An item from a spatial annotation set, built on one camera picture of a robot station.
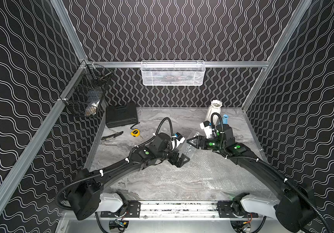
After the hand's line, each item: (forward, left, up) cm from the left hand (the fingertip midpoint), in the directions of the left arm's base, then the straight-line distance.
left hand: (184, 153), depth 75 cm
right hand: (+7, -4, +2) cm, 8 cm away
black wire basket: (+33, +66, +5) cm, 74 cm away
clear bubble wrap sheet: (+1, -20, -18) cm, 27 cm away
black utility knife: (+19, +49, -18) cm, 56 cm away
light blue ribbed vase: (+32, -29, -7) cm, 44 cm away
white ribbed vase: (+31, -19, +4) cm, 36 cm away
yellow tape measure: (+22, +33, -17) cm, 43 cm away
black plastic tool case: (+35, +46, -14) cm, 59 cm away
